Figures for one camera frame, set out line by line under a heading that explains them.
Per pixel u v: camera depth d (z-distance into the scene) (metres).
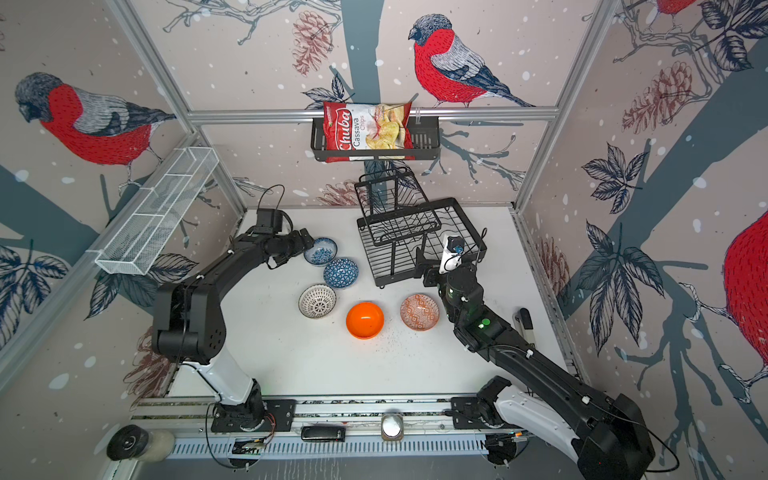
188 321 1.00
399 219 1.11
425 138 0.95
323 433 0.68
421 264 0.67
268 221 0.75
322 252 1.06
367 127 0.88
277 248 0.74
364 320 0.87
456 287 0.54
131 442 0.61
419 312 0.90
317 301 0.93
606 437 0.38
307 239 0.88
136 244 0.71
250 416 0.67
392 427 0.65
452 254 0.62
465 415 0.73
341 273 1.00
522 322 0.86
